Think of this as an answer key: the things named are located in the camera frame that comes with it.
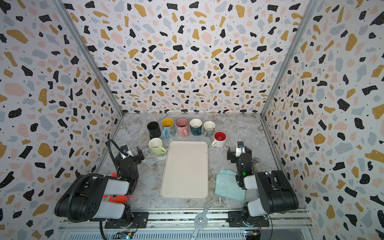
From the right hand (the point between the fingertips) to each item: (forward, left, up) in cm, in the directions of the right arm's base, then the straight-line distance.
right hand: (237, 144), depth 90 cm
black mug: (+14, +55, -4) cm, 57 cm away
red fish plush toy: (-31, +61, -3) cm, 69 cm away
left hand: (-5, +64, +2) cm, 64 cm away
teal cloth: (-22, +7, -9) cm, 25 cm away
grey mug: (+17, +16, -5) cm, 24 cm away
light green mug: (+2, +51, -6) cm, 52 cm away
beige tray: (-14, +31, -10) cm, 36 cm away
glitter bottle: (-12, -11, -7) cm, 18 cm away
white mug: (+10, +9, -8) cm, 16 cm away
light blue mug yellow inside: (+13, +44, -1) cm, 46 cm away
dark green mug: (+18, +26, -4) cm, 32 cm away
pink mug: (+14, +35, -1) cm, 38 cm away
